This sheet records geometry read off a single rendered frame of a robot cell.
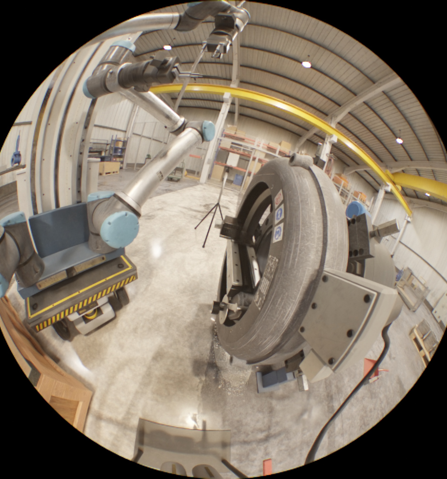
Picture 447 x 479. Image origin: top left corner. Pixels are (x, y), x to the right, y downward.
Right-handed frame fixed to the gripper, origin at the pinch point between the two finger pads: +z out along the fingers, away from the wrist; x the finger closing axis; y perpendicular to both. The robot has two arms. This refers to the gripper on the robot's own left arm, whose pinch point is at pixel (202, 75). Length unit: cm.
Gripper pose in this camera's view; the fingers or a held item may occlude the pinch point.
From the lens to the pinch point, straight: 42.7
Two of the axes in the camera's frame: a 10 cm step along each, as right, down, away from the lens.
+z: 9.6, 2.5, 1.1
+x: 2.7, -8.6, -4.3
